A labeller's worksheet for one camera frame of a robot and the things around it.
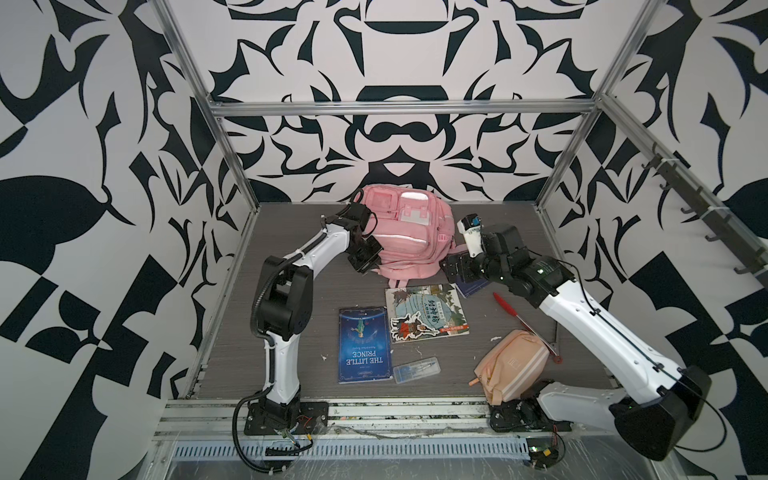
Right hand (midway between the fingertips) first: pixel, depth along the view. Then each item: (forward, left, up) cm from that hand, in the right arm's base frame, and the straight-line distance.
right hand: (455, 253), depth 76 cm
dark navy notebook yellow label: (+3, -9, -24) cm, 25 cm away
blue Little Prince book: (-16, +24, -24) cm, 37 cm away
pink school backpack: (+22, +8, -16) cm, 28 cm away
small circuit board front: (-39, -19, -25) cm, 50 cm away
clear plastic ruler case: (-22, +10, -23) cm, 33 cm away
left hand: (+9, +19, -15) cm, 26 cm away
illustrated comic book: (-5, +7, -24) cm, 25 cm away
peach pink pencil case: (-21, -16, -24) cm, 36 cm away
